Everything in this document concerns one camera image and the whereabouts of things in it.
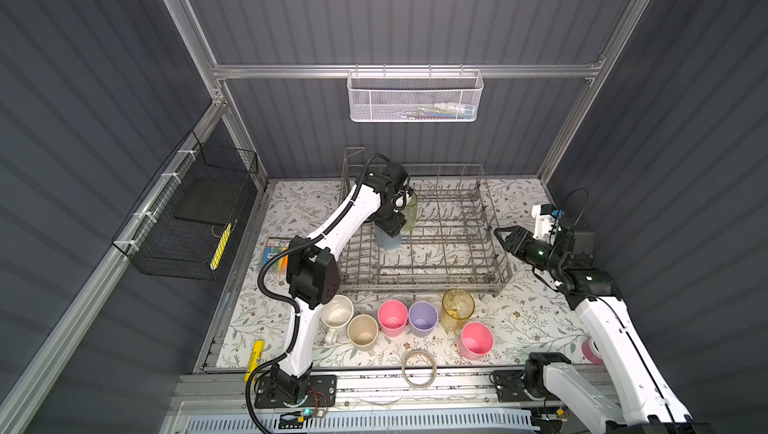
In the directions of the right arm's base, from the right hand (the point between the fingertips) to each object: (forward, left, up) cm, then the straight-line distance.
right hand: (505, 236), depth 75 cm
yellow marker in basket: (-6, +69, +6) cm, 69 cm away
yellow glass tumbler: (-13, +12, -11) cm, 21 cm away
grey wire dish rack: (+14, +8, -23) cm, 28 cm away
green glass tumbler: (+8, +24, -2) cm, 25 cm away
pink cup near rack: (-13, +29, -21) cm, 38 cm away
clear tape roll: (-27, +19, -24) cm, 40 cm away
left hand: (+11, +31, -9) cm, 34 cm away
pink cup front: (-19, +7, -23) cm, 30 cm away
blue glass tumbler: (+10, +31, -18) cm, 37 cm away
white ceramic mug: (-13, +45, -21) cm, 52 cm away
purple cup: (-13, +20, -21) cm, 32 cm away
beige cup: (-17, +38, -22) cm, 47 cm away
